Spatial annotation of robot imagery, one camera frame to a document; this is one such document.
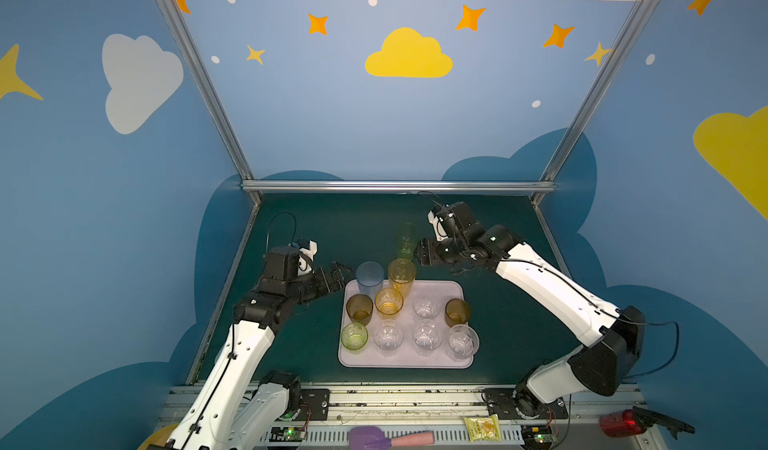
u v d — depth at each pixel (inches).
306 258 23.7
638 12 29.3
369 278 33.6
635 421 24.3
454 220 23.1
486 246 20.8
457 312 35.1
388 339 33.4
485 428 27.7
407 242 35.9
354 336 33.1
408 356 32.5
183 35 30.2
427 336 33.7
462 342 33.1
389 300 35.3
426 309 35.6
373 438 27.6
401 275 36.6
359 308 34.5
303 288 24.6
